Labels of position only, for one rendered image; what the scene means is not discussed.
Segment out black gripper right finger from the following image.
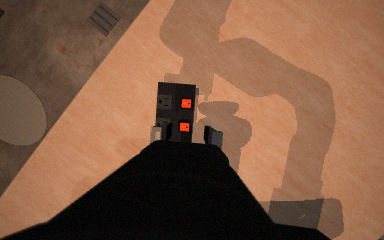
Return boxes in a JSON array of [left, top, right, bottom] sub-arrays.
[[204, 125, 223, 150]]

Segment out black power strip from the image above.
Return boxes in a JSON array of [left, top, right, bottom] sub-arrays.
[[155, 82, 196, 143]]

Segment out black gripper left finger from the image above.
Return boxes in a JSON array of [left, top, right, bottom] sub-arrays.
[[150, 123, 172, 144]]

